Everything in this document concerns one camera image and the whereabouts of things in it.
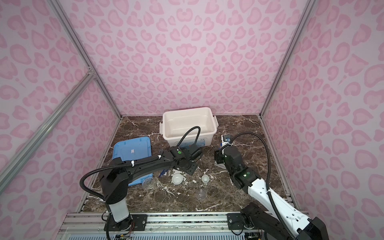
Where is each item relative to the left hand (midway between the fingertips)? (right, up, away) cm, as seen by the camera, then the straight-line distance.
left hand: (192, 165), depth 84 cm
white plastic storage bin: (-11, +25, +17) cm, 32 cm away
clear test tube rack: (+17, -2, +8) cm, 19 cm away
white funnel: (-8, -8, +2) cm, 12 cm away
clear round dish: (+5, -15, -3) cm, 16 cm away
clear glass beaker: (-23, -9, -4) cm, 25 cm away
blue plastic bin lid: (-41, +6, +16) cm, 44 cm away
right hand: (+15, +12, -6) cm, 20 cm away
